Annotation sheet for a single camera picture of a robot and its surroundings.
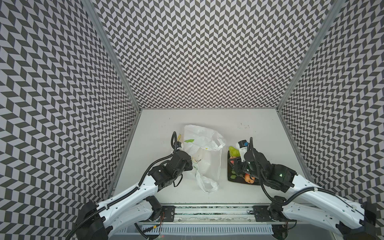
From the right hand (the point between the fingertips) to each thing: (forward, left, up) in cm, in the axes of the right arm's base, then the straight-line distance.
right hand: (233, 162), depth 74 cm
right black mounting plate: (-20, -14, -16) cm, 29 cm away
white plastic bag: (+9, +14, 0) cm, 17 cm away
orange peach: (-5, -9, -10) cm, 14 cm away
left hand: (+4, +22, -4) cm, 23 cm away
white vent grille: (-26, +16, -16) cm, 34 cm away
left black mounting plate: (-20, +32, -14) cm, 40 cm away
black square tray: (-2, -2, -14) cm, 14 cm away
